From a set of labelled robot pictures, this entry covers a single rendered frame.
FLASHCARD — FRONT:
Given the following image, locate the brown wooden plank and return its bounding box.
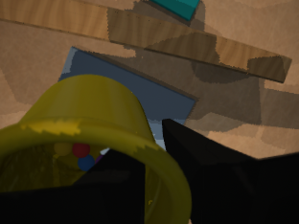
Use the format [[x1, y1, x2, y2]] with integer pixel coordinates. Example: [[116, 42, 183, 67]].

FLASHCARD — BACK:
[[0, 0, 292, 83]]

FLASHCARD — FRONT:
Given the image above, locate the olive yellow cup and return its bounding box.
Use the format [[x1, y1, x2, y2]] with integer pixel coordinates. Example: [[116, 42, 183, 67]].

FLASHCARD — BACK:
[[0, 74, 192, 224]]

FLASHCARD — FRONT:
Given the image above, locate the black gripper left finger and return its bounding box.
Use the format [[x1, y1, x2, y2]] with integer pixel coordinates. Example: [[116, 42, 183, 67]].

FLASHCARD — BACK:
[[0, 149, 146, 224]]

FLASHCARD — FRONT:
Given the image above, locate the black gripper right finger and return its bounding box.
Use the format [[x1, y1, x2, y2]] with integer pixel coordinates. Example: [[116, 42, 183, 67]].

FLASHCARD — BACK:
[[162, 119, 299, 224]]

